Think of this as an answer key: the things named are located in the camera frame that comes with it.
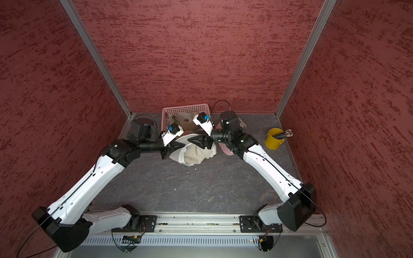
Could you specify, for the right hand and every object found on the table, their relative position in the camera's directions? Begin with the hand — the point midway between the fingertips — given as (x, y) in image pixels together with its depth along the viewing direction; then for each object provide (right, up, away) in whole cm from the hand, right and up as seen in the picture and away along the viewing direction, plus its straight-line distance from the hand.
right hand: (192, 136), depth 69 cm
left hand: (-5, -4, 0) cm, 7 cm away
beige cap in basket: (-11, +10, +46) cm, 48 cm away
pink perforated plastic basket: (-25, +15, +49) cm, 57 cm away
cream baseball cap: (-2, -9, +15) cm, 17 cm away
